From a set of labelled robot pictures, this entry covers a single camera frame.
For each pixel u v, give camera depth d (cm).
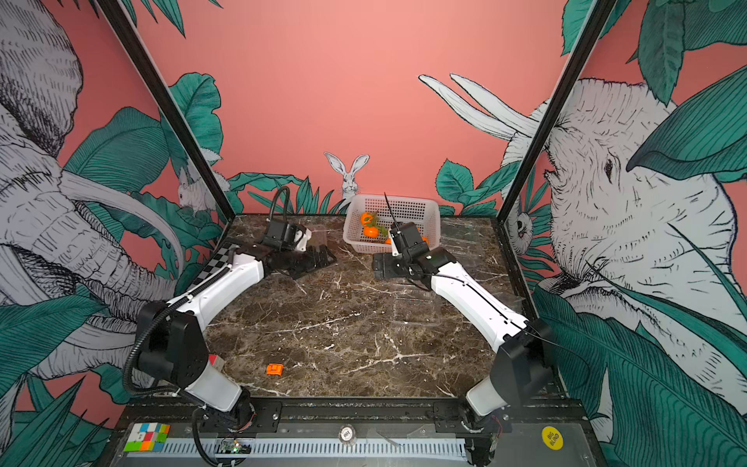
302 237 74
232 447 70
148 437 67
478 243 112
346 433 66
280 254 66
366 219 112
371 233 110
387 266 72
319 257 78
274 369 80
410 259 61
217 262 101
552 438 72
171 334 43
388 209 118
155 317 44
